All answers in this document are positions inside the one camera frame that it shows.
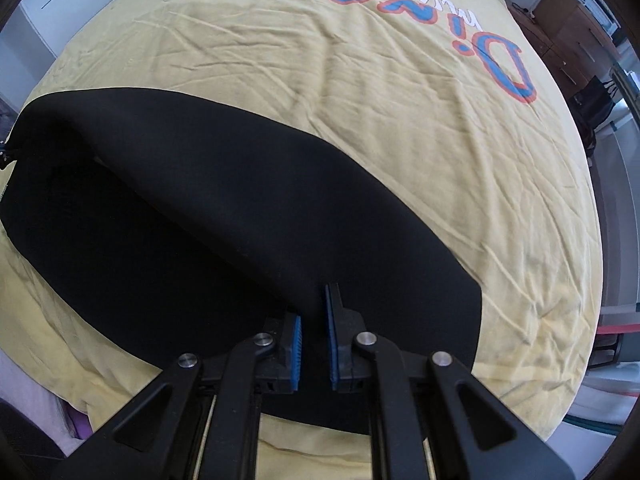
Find black bag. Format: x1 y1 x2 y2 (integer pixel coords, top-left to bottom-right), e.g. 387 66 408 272
567 76 615 157

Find white wardrobe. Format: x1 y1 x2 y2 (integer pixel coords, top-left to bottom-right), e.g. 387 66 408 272
1 0 112 112

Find brown wooden drawer cabinet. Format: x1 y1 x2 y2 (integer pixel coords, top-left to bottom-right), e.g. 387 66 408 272
508 0 620 99

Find red metal frame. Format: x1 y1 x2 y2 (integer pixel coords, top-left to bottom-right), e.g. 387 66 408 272
597 323 640 335

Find yellow dino print bedsheet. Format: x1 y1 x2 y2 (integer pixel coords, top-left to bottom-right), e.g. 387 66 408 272
1 0 603 479

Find black pants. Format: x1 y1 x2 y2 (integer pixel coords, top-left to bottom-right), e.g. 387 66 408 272
1 88 482 434

